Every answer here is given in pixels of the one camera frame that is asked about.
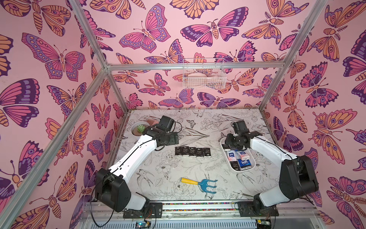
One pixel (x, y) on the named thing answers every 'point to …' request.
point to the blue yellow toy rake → (202, 183)
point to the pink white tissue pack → (244, 156)
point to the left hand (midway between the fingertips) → (172, 138)
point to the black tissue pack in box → (235, 165)
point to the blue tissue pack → (244, 165)
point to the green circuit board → (143, 224)
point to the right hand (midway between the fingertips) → (225, 141)
